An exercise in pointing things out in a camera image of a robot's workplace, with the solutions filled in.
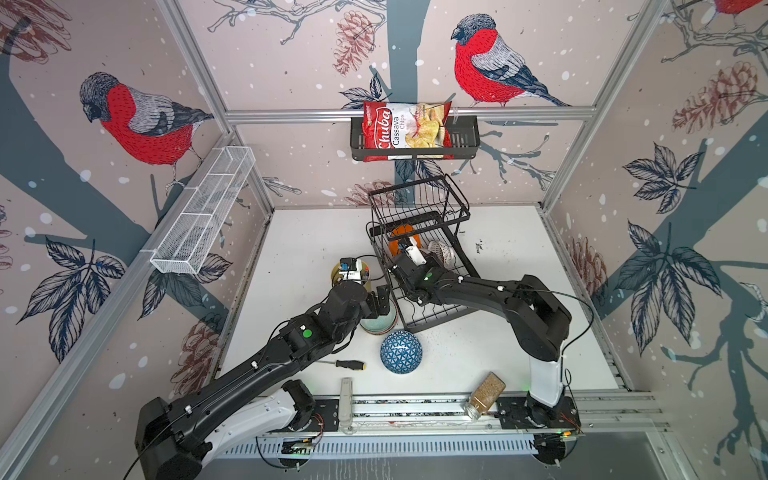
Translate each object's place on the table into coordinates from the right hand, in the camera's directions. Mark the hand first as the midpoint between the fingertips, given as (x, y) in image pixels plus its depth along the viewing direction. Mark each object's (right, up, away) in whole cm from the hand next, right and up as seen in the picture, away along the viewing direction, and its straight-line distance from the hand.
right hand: (430, 261), depth 90 cm
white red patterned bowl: (+4, +3, +2) cm, 6 cm away
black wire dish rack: (+1, +16, +24) cm, 29 cm away
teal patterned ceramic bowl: (-15, -18, -4) cm, 24 cm away
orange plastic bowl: (-10, +8, -10) cm, 16 cm away
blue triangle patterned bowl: (-9, -25, -7) cm, 28 cm away
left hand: (-16, -5, -17) cm, 24 cm away
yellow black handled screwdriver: (-23, -28, -9) cm, 37 cm away
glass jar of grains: (+11, -32, -17) cm, 38 cm away
